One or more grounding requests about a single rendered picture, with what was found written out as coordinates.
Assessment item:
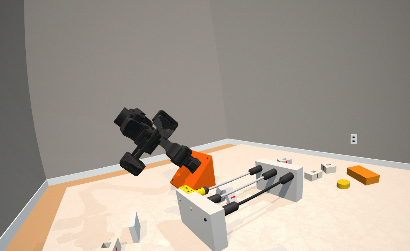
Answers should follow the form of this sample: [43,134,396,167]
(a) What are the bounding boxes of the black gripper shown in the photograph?
[119,110,178,176]

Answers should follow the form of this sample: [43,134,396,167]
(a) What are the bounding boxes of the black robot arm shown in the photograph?
[114,107,201,174]

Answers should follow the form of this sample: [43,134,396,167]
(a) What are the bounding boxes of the yellow short cylinder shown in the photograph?
[337,179,350,189]

